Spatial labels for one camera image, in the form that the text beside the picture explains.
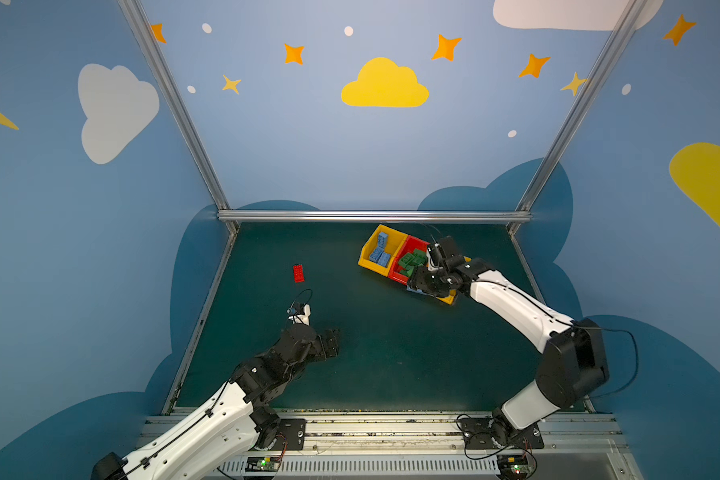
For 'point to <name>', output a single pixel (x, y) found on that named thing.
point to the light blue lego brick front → (382, 240)
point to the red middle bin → (409, 245)
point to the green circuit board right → (513, 466)
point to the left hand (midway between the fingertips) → (331, 335)
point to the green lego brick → (410, 260)
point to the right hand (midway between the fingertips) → (418, 280)
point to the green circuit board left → (262, 464)
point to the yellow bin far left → (395, 240)
